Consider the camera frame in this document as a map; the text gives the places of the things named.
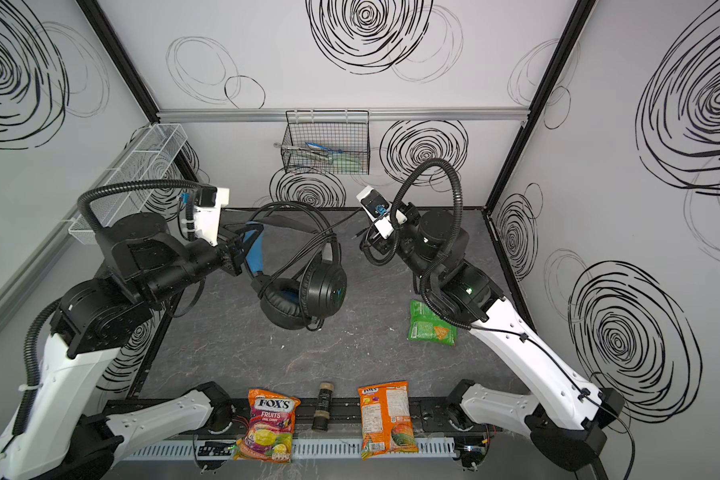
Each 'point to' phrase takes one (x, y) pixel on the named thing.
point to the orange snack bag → (386, 419)
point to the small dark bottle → (323, 407)
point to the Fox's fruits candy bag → (270, 432)
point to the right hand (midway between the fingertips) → (372, 195)
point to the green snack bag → (426, 325)
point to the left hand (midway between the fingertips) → (260, 227)
